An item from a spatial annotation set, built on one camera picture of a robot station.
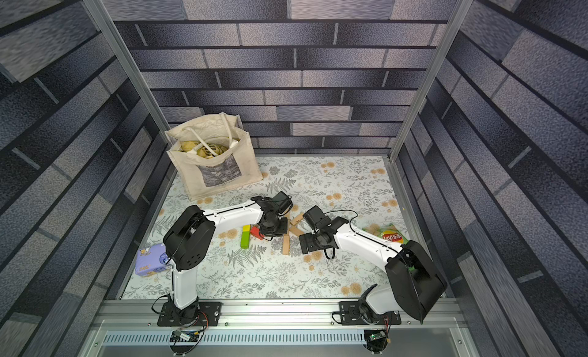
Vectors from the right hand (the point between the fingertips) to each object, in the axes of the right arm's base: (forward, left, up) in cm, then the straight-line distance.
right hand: (312, 241), depth 87 cm
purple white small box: (-10, +58, +4) cm, 59 cm away
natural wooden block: (+5, +7, -2) cm, 9 cm away
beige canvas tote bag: (+22, +46, +13) cm, 53 cm away
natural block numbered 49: (+10, +6, -2) cm, 12 cm away
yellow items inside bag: (+29, +49, +23) cm, 61 cm away
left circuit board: (-31, +42, -3) cm, 53 cm away
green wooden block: (+1, +27, -1) cm, 27 cm away
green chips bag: (+4, -30, +1) cm, 30 cm away
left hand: (+4, +11, -1) cm, 11 cm away
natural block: (-1, +10, -2) cm, 11 cm away
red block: (+4, +23, 0) cm, 23 cm away
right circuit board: (-30, -20, -7) cm, 37 cm away
